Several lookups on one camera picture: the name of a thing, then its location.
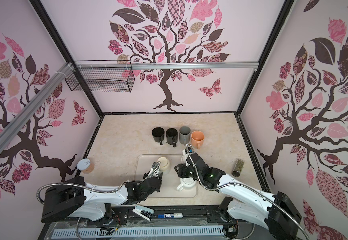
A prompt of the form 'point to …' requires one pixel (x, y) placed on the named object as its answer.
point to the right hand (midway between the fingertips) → (177, 166)
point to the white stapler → (144, 212)
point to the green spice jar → (238, 167)
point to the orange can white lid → (85, 165)
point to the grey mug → (184, 132)
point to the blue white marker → (170, 215)
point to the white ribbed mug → (187, 183)
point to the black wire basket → (101, 76)
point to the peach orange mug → (197, 138)
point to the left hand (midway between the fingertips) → (160, 175)
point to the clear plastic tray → (170, 181)
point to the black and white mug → (158, 134)
